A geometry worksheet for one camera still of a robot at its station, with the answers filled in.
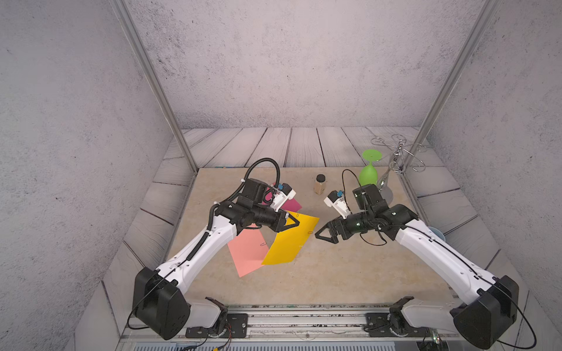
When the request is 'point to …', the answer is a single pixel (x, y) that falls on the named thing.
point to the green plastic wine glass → (368, 175)
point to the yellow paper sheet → (287, 245)
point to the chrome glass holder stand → (404, 156)
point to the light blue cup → (437, 232)
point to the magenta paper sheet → (290, 205)
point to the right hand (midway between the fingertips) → (325, 231)
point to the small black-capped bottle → (320, 183)
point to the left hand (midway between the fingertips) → (300, 224)
